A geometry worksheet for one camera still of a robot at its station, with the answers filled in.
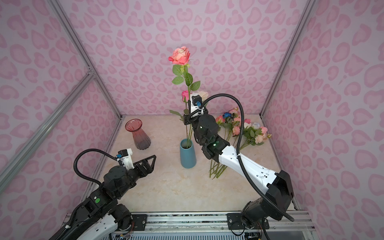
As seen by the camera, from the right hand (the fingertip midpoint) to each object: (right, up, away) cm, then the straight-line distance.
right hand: (188, 99), depth 65 cm
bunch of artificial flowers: (+40, -16, +34) cm, 55 cm away
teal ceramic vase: (-2, -30, +25) cm, 39 cm away
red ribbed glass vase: (-31, -20, +29) cm, 47 cm away
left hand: (-18, -26, +6) cm, 32 cm away
